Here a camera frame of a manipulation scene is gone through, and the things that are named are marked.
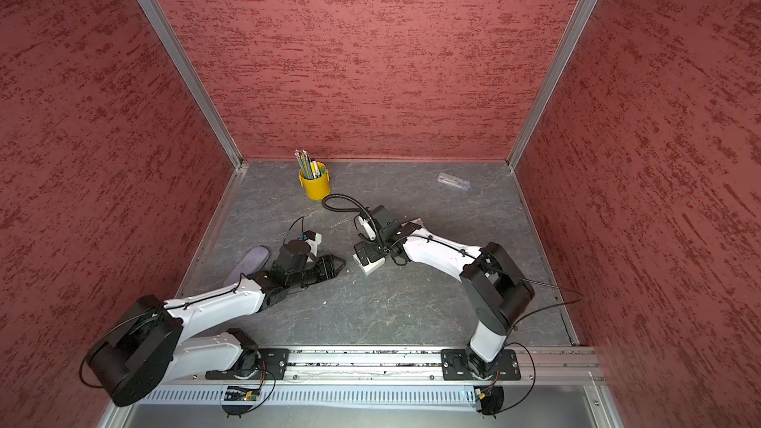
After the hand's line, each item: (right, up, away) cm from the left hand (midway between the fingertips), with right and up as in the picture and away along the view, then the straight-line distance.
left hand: (339, 271), depth 86 cm
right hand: (+10, +5, +3) cm, 11 cm away
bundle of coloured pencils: (-13, +32, +17) cm, 39 cm away
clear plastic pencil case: (+41, +27, +28) cm, 57 cm away
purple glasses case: (-29, +1, +3) cm, 29 cm away
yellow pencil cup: (-12, +25, +21) cm, 35 cm away
